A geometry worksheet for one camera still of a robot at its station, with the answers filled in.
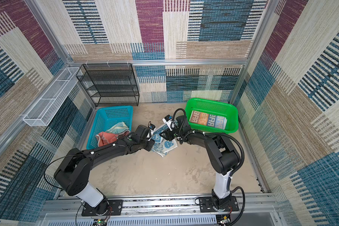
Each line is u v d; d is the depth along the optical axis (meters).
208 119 1.06
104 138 0.94
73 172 0.45
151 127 0.80
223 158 0.50
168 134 0.83
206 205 0.73
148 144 0.80
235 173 0.51
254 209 0.75
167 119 0.84
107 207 0.72
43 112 0.71
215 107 1.15
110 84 1.09
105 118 1.08
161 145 0.93
